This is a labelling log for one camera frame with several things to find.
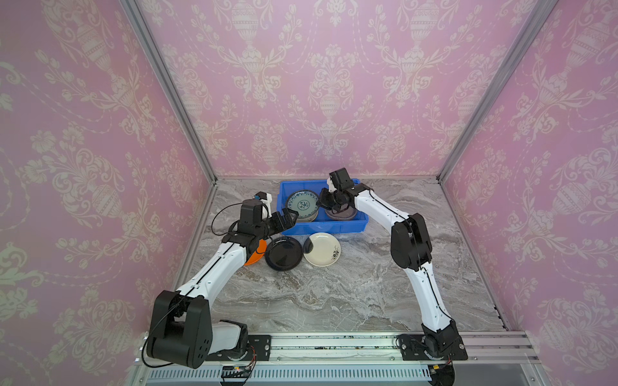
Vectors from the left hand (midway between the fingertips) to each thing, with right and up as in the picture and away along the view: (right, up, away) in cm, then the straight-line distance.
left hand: (291, 218), depth 84 cm
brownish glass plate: (+19, +2, +1) cm, 20 cm away
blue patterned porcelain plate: (+4, +5, +18) cm, 19 cm away
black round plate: (-4, -15, +12) cm, 20 cm away
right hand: (+9, +6, +15) cm, 18 cm away
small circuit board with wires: (-16, -47, -11) cm, 51 cm away
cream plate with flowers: (+13, -13, +11) cm, 21 cm away
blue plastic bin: (-4, +12, +23) cm, 26 cm away
